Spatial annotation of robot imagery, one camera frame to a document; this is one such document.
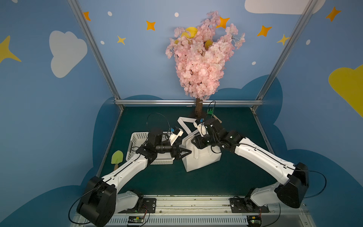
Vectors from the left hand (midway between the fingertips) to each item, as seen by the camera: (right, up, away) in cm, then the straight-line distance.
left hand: (188, 144), depth 75 cm
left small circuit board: (-27, -38, -4) cm, 47 cm away
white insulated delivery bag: (+6, -8, +5) cm, 11 cm away
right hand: (+4, +3, +2) cm, 6 cm away
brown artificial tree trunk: (+10, +23, +36) cm, 44 cm away
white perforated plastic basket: (-35, 0, +21) cm, 41 cm away
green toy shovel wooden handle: (-46, -11, +15) cm, 50 cm away
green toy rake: (+21, +21, +43) cm, 53 cm away
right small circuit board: (+35, -40, -2) cm, 53 cm away
